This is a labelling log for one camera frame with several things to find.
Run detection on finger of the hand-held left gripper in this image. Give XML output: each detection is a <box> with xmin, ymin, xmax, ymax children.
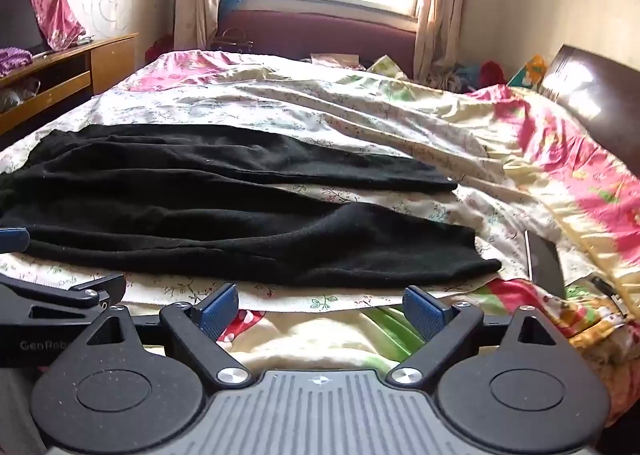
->
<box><xmin>0</xmin><ymin>226</ymin><xmax>32</xmax><ymax>255</ymax></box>
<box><xmin>0</xmin><ymin>274</ymin><xmax>127</xmax><ymax>321</ymax></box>

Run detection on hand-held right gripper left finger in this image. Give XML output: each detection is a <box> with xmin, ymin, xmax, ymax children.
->
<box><xmin>85</xmin><ymin>283</ymin><xmax>252</xmax><ymax>390</ymax></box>

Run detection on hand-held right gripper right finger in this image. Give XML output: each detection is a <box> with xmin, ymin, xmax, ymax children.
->
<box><xmin>385</xmin><ymin>285</ymin><xmax>566</xmax><ymax>388</ymax></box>

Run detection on black pants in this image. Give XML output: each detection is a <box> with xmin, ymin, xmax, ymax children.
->
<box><xmin>0</xmin><ymin>122</ymin><xmax>502</xmax><ymax>288</ymax></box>

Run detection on black smartphone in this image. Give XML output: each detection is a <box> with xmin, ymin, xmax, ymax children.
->
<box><xmin>525</xmin><ymin>230</ymin><xmax>566</xmax><ymax>301</ymax></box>

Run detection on grey clutter in desk shelf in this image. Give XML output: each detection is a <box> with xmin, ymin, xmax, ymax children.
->
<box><xmin>0</xmin><ymin>78</ymin><xmax>41</xmax><ymax>113</ymax></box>

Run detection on purple cloth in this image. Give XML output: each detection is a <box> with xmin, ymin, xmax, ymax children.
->
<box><xmin>0</xmin><ymin>48</ymin><xmax>33</xmax><ymax>77</ymax></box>

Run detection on wooden desk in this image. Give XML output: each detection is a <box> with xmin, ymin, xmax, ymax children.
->
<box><xmin>0</xmin><ymin>32</ymin><xmax>140</xmax><ymax>136</ymax></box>

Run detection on black television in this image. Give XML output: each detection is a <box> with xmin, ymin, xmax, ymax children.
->
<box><xmin>0</xmin><ymin>0</ymin><xmax>46</xmax><ymax>58</ymax></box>

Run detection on pink yellow cartoon blanket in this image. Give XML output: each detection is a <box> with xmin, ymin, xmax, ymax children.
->
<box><xmin>220</xmin><ymin>85</ymin><xmax>640</xmax><ymax>428</ymax></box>

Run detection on television with pink cover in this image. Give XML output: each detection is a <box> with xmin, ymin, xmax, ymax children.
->
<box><xmin>0</xmin><ymin>0</ymin><xmax>87</xmax><ymax>52</ymax></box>

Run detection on white floral bed sheet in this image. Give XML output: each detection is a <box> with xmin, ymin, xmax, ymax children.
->
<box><xmin>0</xmin><ymin>50</ymin><xmax>551</xmax><ymax>316</ymax></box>

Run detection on red cloth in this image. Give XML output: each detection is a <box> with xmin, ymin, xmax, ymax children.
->
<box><xmin>145</xmin><ymin>35</ymin><xmax>173</xmax><ymax>63</ymax></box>

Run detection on blue cloth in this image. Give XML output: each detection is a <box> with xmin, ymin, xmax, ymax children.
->
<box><xmin>452</xmin><ymin>62</ymin><xmax>481</xmax><ymax>86</ymax></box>

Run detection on green white plastic bag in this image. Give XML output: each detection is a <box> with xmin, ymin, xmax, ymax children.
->
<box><xmin>367</xmin><ymin>55</ymin><xmax>406</xmax><ymax>81</ymax></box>

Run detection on red fuzzy item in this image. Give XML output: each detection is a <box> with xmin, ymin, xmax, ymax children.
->
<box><xmin>480</xmin><ymin>61</ymin><xmax>507</xmax><ymax>86</ymax></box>

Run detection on orange green printed pillow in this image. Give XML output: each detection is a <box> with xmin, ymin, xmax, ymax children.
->
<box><xmin>507</xmin><ymin>54</ymin><xmax>548</xmax><ymax>88</ymax></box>

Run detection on dark handbag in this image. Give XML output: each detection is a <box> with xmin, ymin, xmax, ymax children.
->
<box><xmin>210</xmin><ymin>28</ymin><xmax>253</xmax><ymax>53</ymax></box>

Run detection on dark wooden headboard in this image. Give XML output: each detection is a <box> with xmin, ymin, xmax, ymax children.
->
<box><xmin>540</xmin><ymin>44</ymin><xmax>640</xmax><ymax>136</ymax></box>

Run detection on small black handled object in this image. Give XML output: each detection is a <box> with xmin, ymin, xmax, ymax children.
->
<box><xmin>590</xmin><ymin>274</ymin><xmax>628</xmax><ymax>316</ymax></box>

